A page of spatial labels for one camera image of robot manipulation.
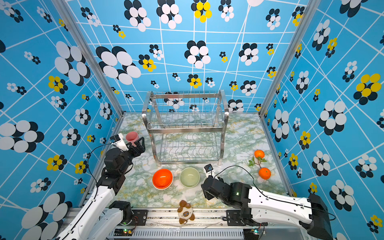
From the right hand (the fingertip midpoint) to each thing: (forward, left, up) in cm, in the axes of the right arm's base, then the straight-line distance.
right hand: (207, 184), depth 76 cm
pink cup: (+31, +48, -1) cm, 57 cm away
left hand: (+19, +36, +14) cm, 42 cm away
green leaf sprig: (+16, -29, -8) cm, 34 cm away
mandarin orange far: (+21, -34, -4) cm, 40 cm away
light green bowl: (+6, +10, -7) cm, 14 cm away
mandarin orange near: (+9, -34, -6) cm, 35 cm away
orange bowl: (+5, +25, -5) cm, 26 cm away
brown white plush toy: (-12, +11, -6) cm, 17 cm away
